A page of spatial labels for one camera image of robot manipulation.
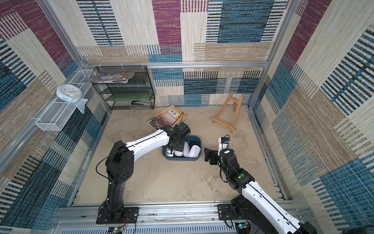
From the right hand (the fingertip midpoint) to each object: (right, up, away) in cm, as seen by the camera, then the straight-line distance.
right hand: (212, 147), depth 81 cm
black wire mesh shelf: (-52, +35, +31) cm, 70 cm away
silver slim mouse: (-26, -5, +11) cm, 28 cm away
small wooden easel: (+8, +17, +27) cm, 33 cm away
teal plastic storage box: (-14, +5, -3) cm, 15 cm away
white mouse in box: (-19, -6, +11) cm, 23 cm away
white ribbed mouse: (-9, -4, +11) cm, 15 cm away
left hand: (-21, -1, +11) cm, 24 cm away
